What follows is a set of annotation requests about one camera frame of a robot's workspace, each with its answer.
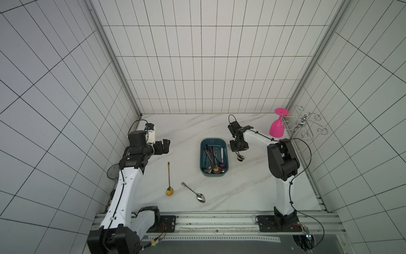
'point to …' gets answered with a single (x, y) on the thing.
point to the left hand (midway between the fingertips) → (160, 144)
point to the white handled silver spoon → (222, 165)
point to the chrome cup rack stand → (303, 121)
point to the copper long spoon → (215, 170)
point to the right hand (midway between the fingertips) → (232, 148)
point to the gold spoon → (169, 191)
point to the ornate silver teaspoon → (239, 157)
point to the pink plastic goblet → (277, 127)
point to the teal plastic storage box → (221, 142)
